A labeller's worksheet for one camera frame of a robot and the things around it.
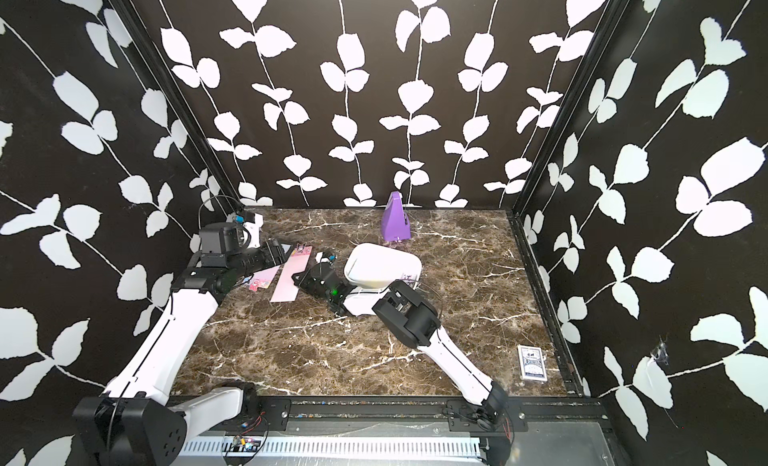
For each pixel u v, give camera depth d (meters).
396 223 1.06
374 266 0.99
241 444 0.70
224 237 0.59
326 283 0.78
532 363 0.82
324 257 0.93
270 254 0.68
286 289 0.95
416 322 0.61
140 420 0.38
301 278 0.86
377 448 0.70
